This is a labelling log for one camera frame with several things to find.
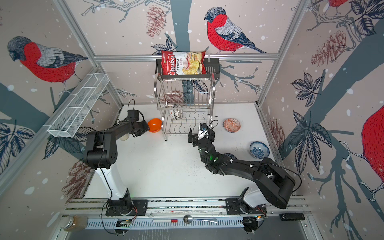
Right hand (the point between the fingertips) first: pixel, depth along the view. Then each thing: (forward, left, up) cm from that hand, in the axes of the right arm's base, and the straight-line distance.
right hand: (196, 131), depth 81 cm
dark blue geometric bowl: (-6, -20, -16) cm, 26 cm away
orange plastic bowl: (+14, +31, -14) cm, 37 cm away
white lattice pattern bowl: (+18, +14, -5) cm, 23 cm away
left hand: (+12, +35, -13) cm, 39 cm away
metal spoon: (-39, +2, -16) cm, 42 cm away
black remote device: (-35, -46, -17) cm, 60 cm away
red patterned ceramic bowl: (+19, -24, -19) cm, 36 cm away
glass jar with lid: (-43, +51, -9) cm, 68 cm away
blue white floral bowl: (-1, -39, -19) cm, 43 cm away
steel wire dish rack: (+27, +10, -6) cm, 29 cm away
